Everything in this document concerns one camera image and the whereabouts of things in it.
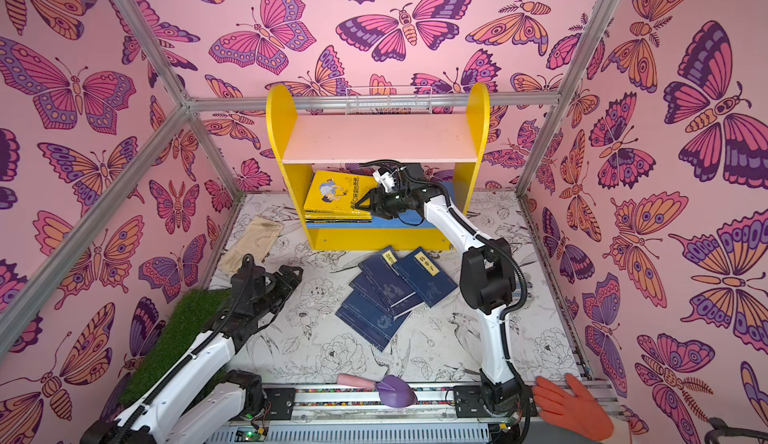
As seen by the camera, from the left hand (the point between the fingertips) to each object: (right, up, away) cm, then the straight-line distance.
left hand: (300, 273), depth 83 cm
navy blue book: (+36, -3, +11) cm, 38 cm away
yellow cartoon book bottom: (+8, +22, +7) cm, 25 cm away
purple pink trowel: (+26, -28, -9) cm, 39 cm away
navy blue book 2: (+24, -3, +9) cm, 26 cm away
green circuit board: (-10, -37, -11) cm, 40 cm away
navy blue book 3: (+19, -15, +2) cm, 24 cm away
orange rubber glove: (+70, -32, -11) cm, 78 cm away
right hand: (+17, +19, +3) cm, 26 cm away
